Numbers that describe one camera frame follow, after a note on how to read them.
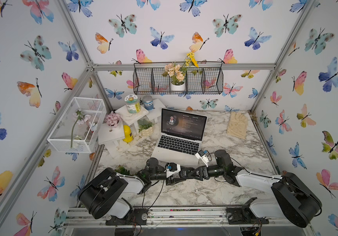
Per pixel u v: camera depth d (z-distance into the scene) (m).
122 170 0.84
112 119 0.81
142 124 0.99
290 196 0.43
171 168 0.67
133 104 0.84
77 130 0.71
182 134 1.03
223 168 0.68
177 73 0.81
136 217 0.73
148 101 0.96
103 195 0.44
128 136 0.97
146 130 0.97
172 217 0.76
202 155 0.76
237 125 1.11
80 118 0.75
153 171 0.69
